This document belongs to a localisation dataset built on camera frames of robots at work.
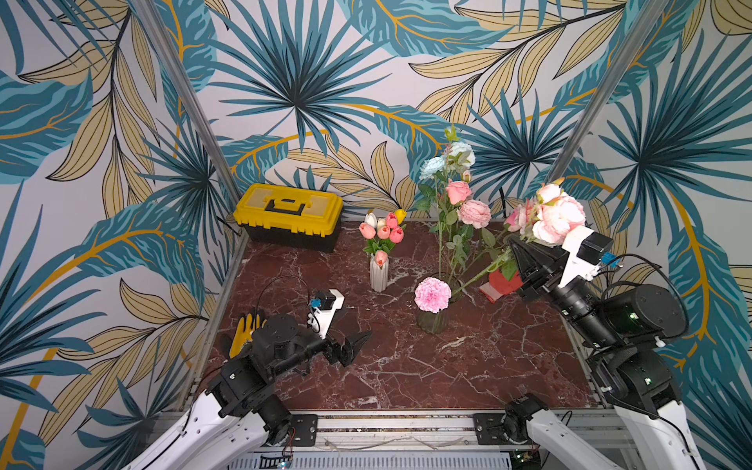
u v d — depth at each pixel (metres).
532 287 0.44
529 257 0.46
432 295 0.61
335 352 0.56
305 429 0.73
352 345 0.55
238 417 0.46
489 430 0.73
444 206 0.69
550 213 0.40
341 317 0.93
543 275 0.45
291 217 0.96
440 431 0.75
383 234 0.75
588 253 0.37
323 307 0.53
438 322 0.84
